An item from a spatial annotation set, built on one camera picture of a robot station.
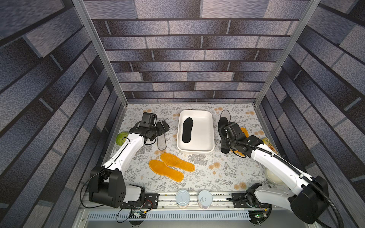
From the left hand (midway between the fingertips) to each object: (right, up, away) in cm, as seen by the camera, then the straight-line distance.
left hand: (165, 128), depth 85 cm
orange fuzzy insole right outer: (+38, -10, -16) cm, 42 cm away
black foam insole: (+33, -9, -12) cm, 36 cm away
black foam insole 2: (+14, 0, +19) cm, 24 cm away
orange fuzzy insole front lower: (-3, -25, +1) cm, 25 cm away
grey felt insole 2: (-4, -12, +11) cm, 16 cm away
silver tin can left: (+11, -34, -15) cm, 39 cm away
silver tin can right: (+22, -34, -15) cm, 43 cm away
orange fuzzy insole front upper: (+7, -22, +3) cm, 23 cm away
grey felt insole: (+46, +9, +29) cm, 55 cm away
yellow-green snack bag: (+68, -10, +9) cm, 69 cm away
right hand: (+35, -7, -2) cm, 36 cm away
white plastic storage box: (+25, -6, +14) cm, 29 cm away
